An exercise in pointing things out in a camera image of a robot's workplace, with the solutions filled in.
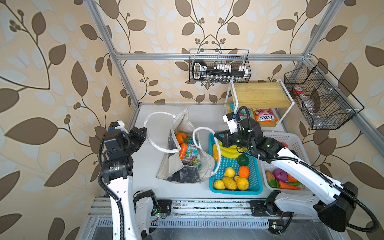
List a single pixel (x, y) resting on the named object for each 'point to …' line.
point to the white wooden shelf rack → (269, 101)
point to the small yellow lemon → (219, 184)
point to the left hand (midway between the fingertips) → (147, 127)
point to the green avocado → (243, 160)
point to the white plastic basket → (292, 142)
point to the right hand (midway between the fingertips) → (215, 136)
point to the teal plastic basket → (255, 185)
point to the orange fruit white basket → (180, 136)
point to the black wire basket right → (326, 104)
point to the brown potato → (270, 176)
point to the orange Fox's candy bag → (265, 115)
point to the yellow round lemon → (242, 184)
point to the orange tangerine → (244, 171)
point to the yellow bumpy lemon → (229, 183)
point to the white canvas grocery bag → (172, 169)
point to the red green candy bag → (243, 113)
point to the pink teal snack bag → (191, 153)
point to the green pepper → (274, 183)
